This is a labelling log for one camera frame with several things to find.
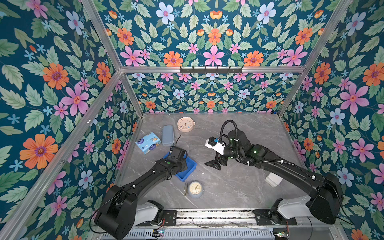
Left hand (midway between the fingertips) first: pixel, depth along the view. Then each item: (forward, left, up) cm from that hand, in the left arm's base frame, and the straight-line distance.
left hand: (186, 162), depth 86 cm
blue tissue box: (+15, +26, -1) cm, 31 cm away
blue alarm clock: (-15, -5, -4) cm, 16 cm away
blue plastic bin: (-1, -3, -3) cm, 5 cm away
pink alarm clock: (+33, +1, -5) cm, 34 cm away
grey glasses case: (+24, +14, -6) cm, 29 cm away
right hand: (-3, -12, +15) cm, 20 cm away
